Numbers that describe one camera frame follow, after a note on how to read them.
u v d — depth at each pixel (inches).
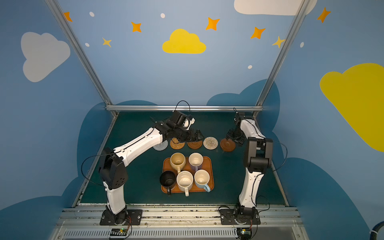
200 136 30.5
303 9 27.3
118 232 28.8
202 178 33.6
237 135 33.4
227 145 40.2
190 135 28.9
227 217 29.4
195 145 40.3
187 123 30.8
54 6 26.9
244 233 28.9
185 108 62.7
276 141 21.9
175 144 40.0
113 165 18.4
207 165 36.7
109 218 28.8
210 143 40.9
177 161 36.6
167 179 32.8
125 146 20.3
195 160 36.2
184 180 33.7
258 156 22.1
